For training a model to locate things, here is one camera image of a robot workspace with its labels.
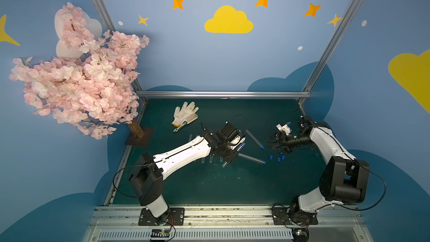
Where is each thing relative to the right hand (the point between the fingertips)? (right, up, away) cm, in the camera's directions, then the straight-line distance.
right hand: (273, 144), depth 83 cm
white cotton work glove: (-49, +16, +30) cm, 60 cm away
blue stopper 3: (+2, -3, -5) cm, 6 cm away
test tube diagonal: (-18, -2, -3) cm, 19 cm away
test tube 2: (-33, 0, -28) cm, 44 cm away
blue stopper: (+2, -9, +10) cm, 13 cm away
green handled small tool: (-50, +9, +24) cm, 57 cm away
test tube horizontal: (-32, -10, +10) cm, 35 cm away
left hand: (-20, -3, -3) cm, 21 cm away
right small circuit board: (+9, -39, -10) cm, 41 cm away
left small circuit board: (-54, -38, -10) cm, 67 cm away
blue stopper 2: (+6, -10, +9) cm, 15 cm away
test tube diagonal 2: (-9, -9, +10) cm, 16 cm away
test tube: (-6, +1, +18) cm, 19 cm away
